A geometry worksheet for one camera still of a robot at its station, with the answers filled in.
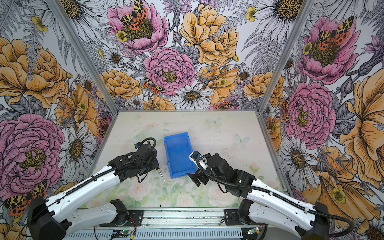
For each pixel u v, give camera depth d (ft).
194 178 2.04
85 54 2.93
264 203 1.56
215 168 1.73
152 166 2.29
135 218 2.44
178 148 3.19
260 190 1.54
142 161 1.94
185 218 2.50
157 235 2.30
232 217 2.44
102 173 1.60
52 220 1.26
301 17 2.46
